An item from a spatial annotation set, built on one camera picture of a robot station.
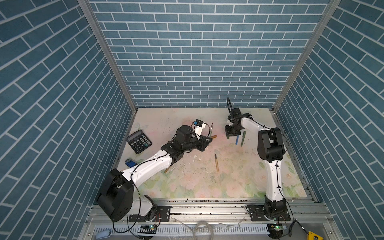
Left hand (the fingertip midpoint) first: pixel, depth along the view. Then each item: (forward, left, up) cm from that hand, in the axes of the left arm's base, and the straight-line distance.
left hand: (212, 140), depth 77 cm
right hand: (+19, -14, -20) cm, 31 cm away
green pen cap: (+16, -15, -21) cm, 30 cm away
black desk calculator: (+13, +47, -20) cm, 52 cm away
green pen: (+16, -26, -21) cm, 37 cm away
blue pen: (+13, -20, -21) cm, 32 cm away
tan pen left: (-7, +26, -22) cm, 35 cm away
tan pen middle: (-3, -5, -21) cm, 21 cm away
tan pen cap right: (+17, -5, -21) cm, 28 cm away
